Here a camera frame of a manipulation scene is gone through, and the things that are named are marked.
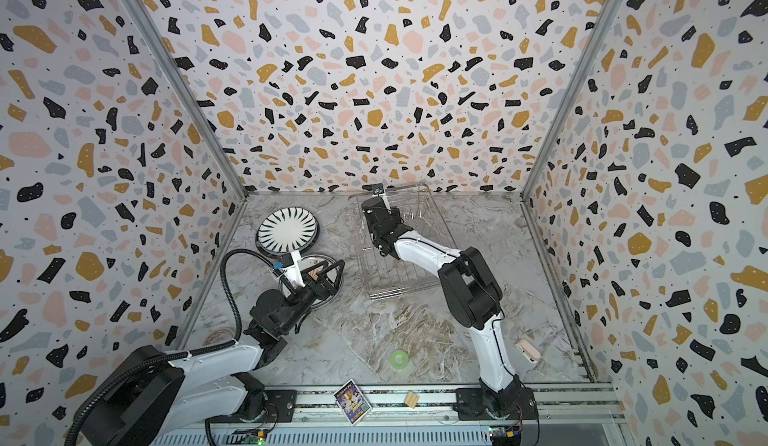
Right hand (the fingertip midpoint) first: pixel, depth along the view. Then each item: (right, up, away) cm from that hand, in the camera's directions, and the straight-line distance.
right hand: (379, 202), depth 95 cm
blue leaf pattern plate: (-34, -9, +13) cm, 37 cm away
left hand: (-10, -16, -18) cm, 26 cm away
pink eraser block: (+42, -41, -13) cm, 60 cm away
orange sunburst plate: (-19, -21, -26) cm, 38 cm away
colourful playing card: (-5, -50, -21) cm, 55 cm away
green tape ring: (+8, -43, -12) cm, 46 cm away
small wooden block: (+10, -50, -20) cm, 55 cm away
